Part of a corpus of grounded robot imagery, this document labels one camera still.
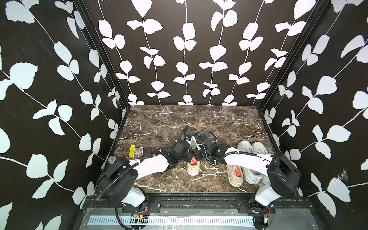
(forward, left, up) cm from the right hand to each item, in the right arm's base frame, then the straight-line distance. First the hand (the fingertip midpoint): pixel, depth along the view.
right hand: (192, 149), depth 85 cm
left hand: (+1, 0, -2) cm, 2 cm away
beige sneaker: (-11, -1, -4) cm, 12 cm away
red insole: (-8, -1, +2) cm, 9 cm away
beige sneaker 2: (-14, -24, -1) cm, 28 cm away
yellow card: (+2, +40, -7) cm, 41 cm away
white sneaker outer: (+4, -42, -4) cm, 42 cm away
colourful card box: (+1, +36, -7) cm, 36 cm away
